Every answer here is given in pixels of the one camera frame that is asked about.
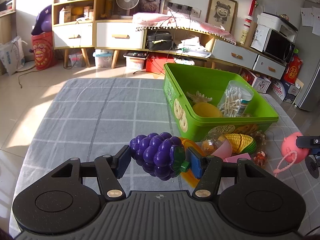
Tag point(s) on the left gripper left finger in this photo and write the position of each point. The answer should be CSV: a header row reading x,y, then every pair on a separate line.
x,y
121,161

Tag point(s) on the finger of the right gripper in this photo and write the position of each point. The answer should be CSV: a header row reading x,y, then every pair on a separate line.
x,y
308,142

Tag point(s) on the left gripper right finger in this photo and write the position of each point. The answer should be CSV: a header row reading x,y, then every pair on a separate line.
x,y
198,163

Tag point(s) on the pink rubber pig toy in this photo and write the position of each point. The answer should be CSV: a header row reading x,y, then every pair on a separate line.
x,y
291,153

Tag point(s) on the pink clear capsule ball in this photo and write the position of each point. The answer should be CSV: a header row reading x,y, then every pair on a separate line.
x,y
216,144

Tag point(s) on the pink toy block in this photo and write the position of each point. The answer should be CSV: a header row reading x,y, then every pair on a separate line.
x,y
235,158

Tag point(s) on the purple toy grapes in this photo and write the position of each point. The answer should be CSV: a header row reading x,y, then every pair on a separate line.
x,y
160,155

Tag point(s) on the small red figurine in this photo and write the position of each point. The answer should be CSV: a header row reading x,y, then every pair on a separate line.
x,y
260,159

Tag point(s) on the yellow toy cup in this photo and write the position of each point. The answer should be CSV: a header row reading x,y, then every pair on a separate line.
x,y
207,110

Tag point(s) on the clear cotton swab jar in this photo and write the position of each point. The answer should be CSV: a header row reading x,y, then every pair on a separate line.
x,y
235,99

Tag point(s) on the yellow green toy corn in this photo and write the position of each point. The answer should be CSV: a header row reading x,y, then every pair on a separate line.
x,y
241,143

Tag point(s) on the grey checked tablecloth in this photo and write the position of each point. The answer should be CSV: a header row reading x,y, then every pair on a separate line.
x,y
92,117

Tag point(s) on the green plastic cookie bin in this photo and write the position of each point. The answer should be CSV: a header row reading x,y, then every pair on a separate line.
x,y
181,80

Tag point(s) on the white red carton box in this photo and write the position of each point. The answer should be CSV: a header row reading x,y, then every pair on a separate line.
x,y
259,82

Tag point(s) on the red gift box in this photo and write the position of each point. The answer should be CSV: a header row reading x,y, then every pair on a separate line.
x,y
293,69

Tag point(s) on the silver refrigerator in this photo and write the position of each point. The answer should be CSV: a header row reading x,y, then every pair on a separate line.
x,y
307,43

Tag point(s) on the black white microwave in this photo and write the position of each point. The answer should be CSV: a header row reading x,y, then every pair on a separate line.
x,y
273,44

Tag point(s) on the white printer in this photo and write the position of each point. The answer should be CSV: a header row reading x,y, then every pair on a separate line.
x,y
279,24

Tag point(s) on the black device on shelf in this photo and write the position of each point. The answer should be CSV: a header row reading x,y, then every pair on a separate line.
x,y
159,40

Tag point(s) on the red cartoon bag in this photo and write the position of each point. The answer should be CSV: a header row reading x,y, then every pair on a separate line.
x,y
43,50

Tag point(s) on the pink fringed cloth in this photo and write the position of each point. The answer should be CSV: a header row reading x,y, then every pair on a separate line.
x,y
144,20

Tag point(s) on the wooden white tv cabinet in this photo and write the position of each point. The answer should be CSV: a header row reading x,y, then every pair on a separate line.
x,y
83,24

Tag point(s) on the framed cartoon girl drawing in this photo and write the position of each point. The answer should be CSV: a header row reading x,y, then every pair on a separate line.
x,y
222,13

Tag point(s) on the purple plush toy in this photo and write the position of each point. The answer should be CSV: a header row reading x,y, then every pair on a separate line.
x,y
43,23

